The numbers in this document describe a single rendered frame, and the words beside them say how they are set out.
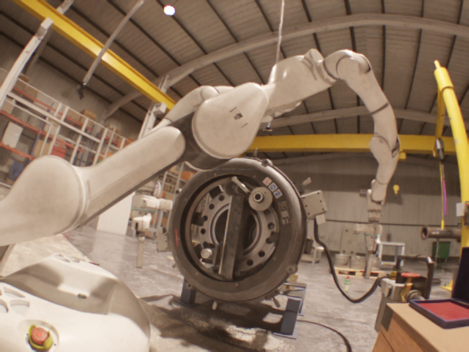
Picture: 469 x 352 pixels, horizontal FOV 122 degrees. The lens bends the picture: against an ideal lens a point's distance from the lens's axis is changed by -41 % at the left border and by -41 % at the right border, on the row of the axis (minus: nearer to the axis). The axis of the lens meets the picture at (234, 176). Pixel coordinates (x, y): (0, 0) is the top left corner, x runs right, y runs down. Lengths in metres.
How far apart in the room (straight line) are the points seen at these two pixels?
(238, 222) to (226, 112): 0.63
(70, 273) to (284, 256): 0.81
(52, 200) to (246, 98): 0.49
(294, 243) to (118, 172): 0.76
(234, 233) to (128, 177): 0.67
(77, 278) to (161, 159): 0.44
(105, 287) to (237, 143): 0.54
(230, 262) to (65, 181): 0.80
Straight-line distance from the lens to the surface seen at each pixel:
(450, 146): 14.11
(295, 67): 0.81
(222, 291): 1.09
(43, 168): 0.47
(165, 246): 1.30
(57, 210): 0.45
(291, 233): 0.98
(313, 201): 1.02
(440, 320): 0.39
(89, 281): 0.71
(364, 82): 0.74
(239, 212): 1.03
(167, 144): 0.50
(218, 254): 1.02
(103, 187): 0.48
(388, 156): 0.83
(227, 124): 0.51
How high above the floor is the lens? 0.58
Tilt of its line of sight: 15 degrees up
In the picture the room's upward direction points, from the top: 11 degrees clockwise
